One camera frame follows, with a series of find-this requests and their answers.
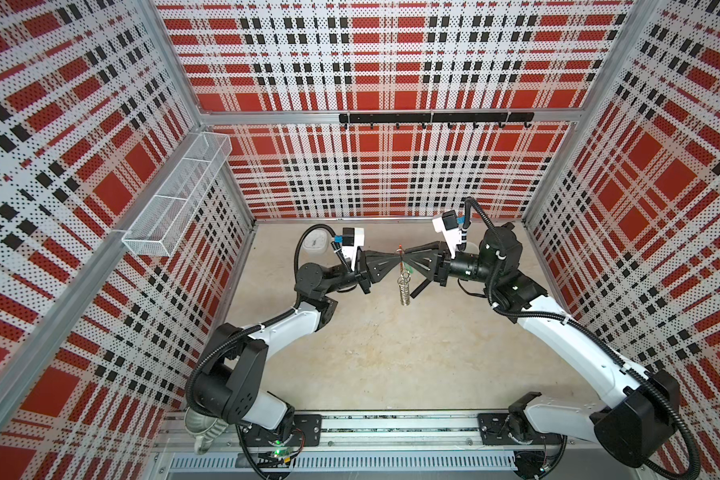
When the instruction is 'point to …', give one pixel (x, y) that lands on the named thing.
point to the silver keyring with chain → (404, 284)
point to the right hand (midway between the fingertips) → (407, 259)
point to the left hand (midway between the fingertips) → (402, 262)
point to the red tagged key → (400, 250)
